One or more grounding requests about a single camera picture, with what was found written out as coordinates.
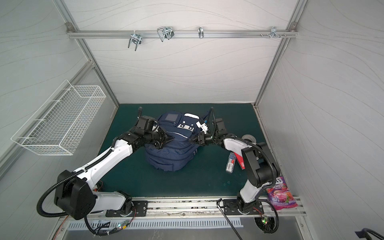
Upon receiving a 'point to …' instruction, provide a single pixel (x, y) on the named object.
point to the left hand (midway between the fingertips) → (178, 134)
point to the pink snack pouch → (281, 198)
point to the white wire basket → (61, 123)
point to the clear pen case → (231, 162)
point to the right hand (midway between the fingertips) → (192, 138)
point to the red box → (240, 160)
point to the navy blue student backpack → (179, 152)
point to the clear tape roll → (249, 137)
